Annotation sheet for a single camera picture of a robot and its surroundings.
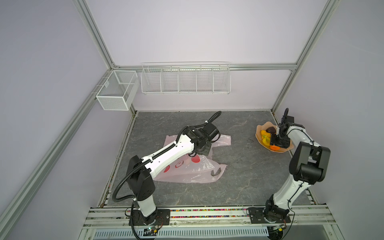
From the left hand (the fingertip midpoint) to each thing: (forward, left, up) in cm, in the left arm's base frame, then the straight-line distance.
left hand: (202, 151), depth 79 cm
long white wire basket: (+49, +7, +13) cm, 51 cm away
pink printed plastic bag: (-8, +3, -5) cm, 9 cm away
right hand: (+7, -49, -11) cm, 51 cm away
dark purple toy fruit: (+19, -49, -11) cm, 54 cm away
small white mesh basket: (+48, +54, +6) cm, 72 cm away
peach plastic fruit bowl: (+24, -47, -13) cm, 54 cm away
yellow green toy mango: (+10, -43, -10) cm, 45 cm away
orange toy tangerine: (+5, -46, -11) cm, 48 cm away
